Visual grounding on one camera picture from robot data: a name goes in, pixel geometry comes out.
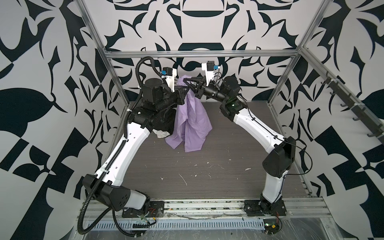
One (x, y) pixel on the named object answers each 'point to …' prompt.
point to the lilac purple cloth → (193, 124)
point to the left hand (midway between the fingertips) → (189, 83)
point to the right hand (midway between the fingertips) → (184, 80)
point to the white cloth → (160, 134)
